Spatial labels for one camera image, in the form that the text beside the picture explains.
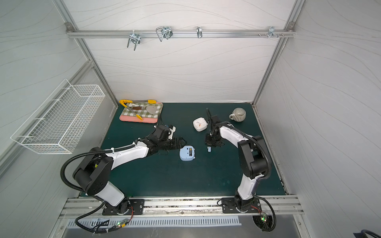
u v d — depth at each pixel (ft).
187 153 2.96
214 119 2.57
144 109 3.77
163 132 2.32
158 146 2.25
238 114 3.43
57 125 2.22
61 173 1.41
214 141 2.64
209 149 2.98
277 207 2.46
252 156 1.60
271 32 2.51
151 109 3.79
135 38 2.60
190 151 2.96
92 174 1.46
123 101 3.88
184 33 2.56
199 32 2.56
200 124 3.42
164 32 2.51
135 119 3.63
